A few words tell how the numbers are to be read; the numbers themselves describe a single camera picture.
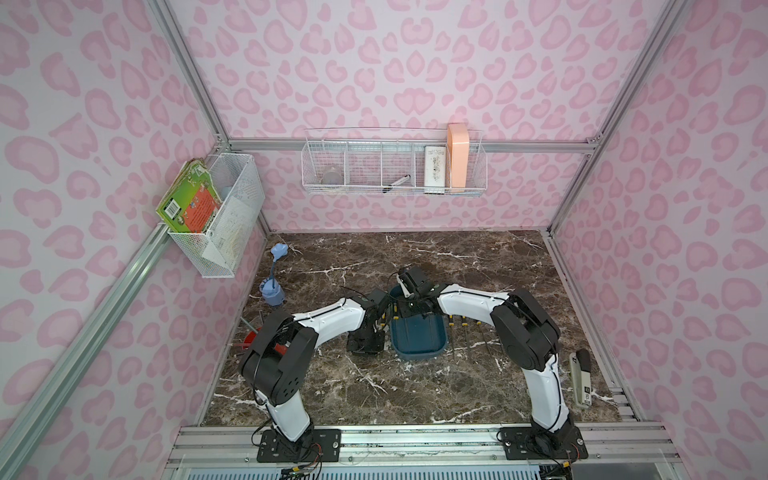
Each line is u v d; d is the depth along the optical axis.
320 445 0.72
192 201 0.72
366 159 0.97
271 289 0.94
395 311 0.78
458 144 0.81
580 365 0.82
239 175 0.82
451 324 0.95
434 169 0.91
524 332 0.53
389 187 0.92
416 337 0.94
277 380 0.46
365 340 0.77
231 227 0.85
